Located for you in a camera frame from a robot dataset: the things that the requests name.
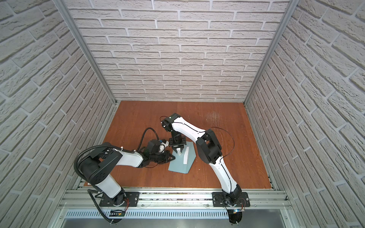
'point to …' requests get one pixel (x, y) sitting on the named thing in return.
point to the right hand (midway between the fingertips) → (178, 150)
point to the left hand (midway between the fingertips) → (176, 156)
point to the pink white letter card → (186, 156)
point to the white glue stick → (178, 151)
